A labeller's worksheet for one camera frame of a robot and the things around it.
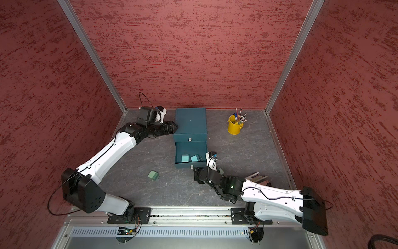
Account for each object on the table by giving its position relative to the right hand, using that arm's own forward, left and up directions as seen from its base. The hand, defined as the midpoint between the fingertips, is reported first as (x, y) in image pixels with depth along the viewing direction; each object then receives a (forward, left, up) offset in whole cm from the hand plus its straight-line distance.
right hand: (198, 173), depth 76 cm
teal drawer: (+18, +4, +6) cm, 19 cm away
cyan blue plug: (+9, +2, -2) cm, 10 cm away
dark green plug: (+3, +26, -9) cm, 28 cm away
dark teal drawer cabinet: (+27, +4, +9) cm, 29 cm away
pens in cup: (+39, -28, -3) cm, 48 cm away
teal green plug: (+10, +8, -2) cm, 13 cm away
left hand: (+20, +13, +10) cm, 26 cm away
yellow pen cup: (+33, -24, -7) cm, 41 cm away
